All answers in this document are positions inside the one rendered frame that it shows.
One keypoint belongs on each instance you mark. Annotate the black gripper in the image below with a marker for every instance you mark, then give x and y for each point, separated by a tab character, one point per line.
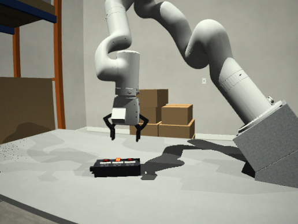
133	115

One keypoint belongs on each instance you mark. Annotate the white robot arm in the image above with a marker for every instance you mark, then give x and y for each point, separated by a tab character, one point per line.
208	44

